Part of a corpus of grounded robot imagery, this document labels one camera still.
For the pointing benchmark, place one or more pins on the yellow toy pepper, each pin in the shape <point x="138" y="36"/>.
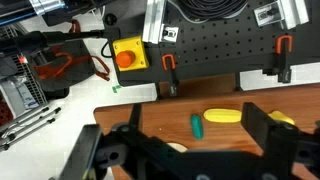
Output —
<point x="282" y="117"/>

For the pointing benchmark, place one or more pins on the orange black bar clamp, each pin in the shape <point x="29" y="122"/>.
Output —
<point x="169" y="66"/>
<point x="284" y="53"/>

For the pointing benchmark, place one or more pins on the yellow toy corn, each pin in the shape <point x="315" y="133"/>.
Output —
<point x="221" y="115"/>

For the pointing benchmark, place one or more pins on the white aluminium extrusion rail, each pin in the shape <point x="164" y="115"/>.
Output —
<point x="154" y="20"/>
<point x="295" y="11"/>

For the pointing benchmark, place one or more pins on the teal toy cucumber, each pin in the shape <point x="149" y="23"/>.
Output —
<point x="197" y="126"/>

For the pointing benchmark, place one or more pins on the black tripod legs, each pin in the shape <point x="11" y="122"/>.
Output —
<point x="30" y="125"/>

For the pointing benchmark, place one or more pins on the metal bracket with tag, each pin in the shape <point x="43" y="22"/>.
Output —
<point x="268" y="14"/>
<point x="170" y="33"/>

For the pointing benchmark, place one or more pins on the black perforated mounting board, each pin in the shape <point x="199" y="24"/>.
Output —
<point x="220" y="56"/>

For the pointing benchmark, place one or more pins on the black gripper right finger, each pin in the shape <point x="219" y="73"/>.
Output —
<point x="258" y="128"/>

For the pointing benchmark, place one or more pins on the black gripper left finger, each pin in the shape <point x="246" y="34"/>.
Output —
<point x="83" y="153"/>

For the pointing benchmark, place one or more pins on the white pot with teal rim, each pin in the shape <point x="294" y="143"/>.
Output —
<point x="176" y="146"/>

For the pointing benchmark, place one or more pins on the yellow emergency stop box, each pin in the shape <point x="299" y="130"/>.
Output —
<point x="130" y="53"/>

